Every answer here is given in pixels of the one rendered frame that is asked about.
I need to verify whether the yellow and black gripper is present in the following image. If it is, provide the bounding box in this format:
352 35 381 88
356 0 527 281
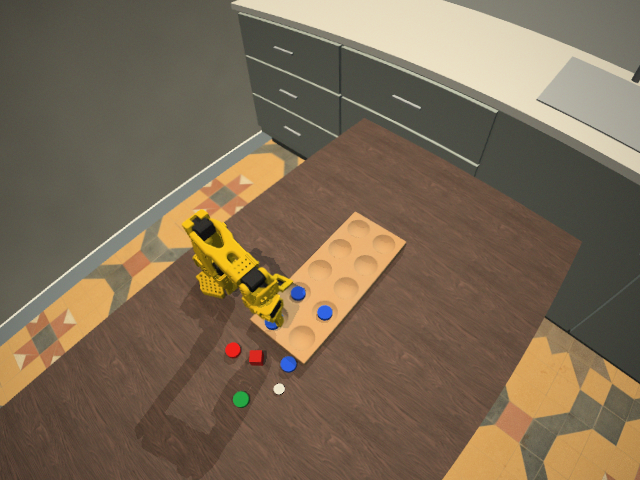
242 274 293 327

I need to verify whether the red cube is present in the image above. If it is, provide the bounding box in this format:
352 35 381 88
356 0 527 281
249 350 264 366

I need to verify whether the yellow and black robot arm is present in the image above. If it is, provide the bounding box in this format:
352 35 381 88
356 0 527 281
182 209 280 306

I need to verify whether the red disc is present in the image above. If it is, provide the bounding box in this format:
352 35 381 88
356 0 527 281
225 343 241 358

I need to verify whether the green disc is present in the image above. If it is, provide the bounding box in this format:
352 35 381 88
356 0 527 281
233 391 250 408

